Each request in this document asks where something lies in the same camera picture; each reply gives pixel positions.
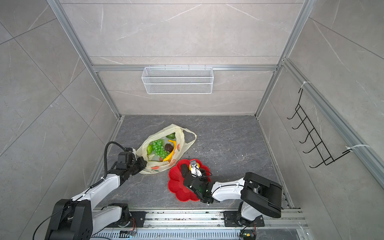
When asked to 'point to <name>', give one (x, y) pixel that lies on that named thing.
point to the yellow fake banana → (169, 157)
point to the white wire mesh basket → (178, 80)
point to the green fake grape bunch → (159, 148)
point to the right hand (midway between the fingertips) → (194, 169)
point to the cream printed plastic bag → (153, 167)
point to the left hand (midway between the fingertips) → (146, 158)
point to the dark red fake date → (168, 147)
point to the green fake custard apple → (149, 150)
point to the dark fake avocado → (184, 169)
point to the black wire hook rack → (319, 146)
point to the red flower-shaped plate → (176, 184)
